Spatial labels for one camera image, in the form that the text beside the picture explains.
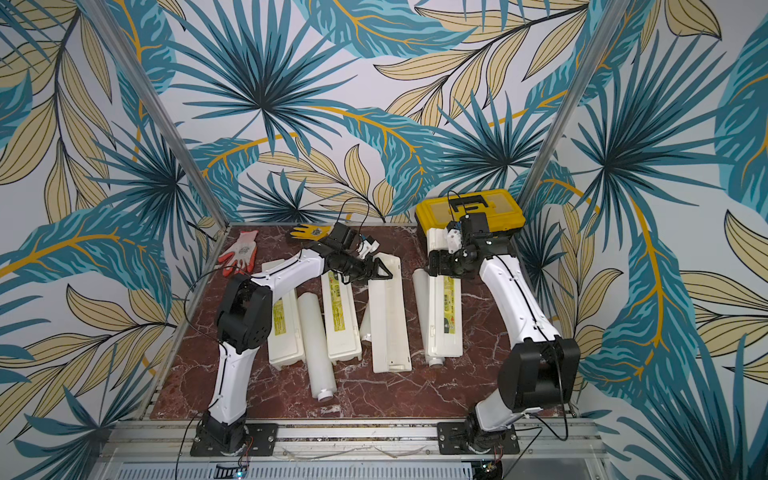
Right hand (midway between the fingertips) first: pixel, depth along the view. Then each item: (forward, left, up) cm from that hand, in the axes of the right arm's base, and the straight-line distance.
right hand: (442, 267), depth 84 cm
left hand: (+1, +16, -7) cm, 18 cm away
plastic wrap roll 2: (-12, +22, -12) cm, 27 cm away
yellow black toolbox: (+23, -25, -1) cm, 34 cm away
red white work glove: (+18, +66, -16) cm, 71 cm away
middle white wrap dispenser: (-9, +29, -11) cm, 32 cm away
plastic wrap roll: (-16, +35, -13) cm, 41 cm away
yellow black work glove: (+30, +43, -15) cm, 54 cm away
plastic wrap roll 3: (+7, +3, -16) cm, 18 cm away
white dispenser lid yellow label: (-11, +2, 0) cm, 11 cm away
